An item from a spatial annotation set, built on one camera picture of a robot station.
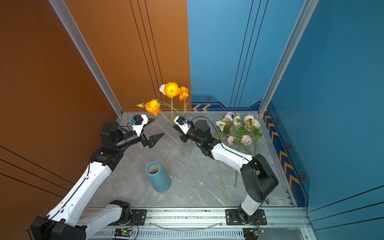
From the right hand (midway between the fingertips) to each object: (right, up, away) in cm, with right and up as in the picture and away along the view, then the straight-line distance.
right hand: (174, 125), depth 79 cm
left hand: (-6, 0, -11) cm, 12 cm away
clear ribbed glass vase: (+6, -14, +13) cm, 20 cm away
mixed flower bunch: (+43, -4, +28) cm, 52 cm away
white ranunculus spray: (+28, 0, +23) cm, 37 cm away
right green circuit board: (+38, -51, -9) cm, 64 cm away
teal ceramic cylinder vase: (-6, -24, -9) cm, 27 cm away
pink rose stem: (+34, -10, +18) cm, 40 cm away
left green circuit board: (-23, -51, -9) cm, 57 cm away
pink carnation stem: (+45, -10, +20) cm, 50 cm away
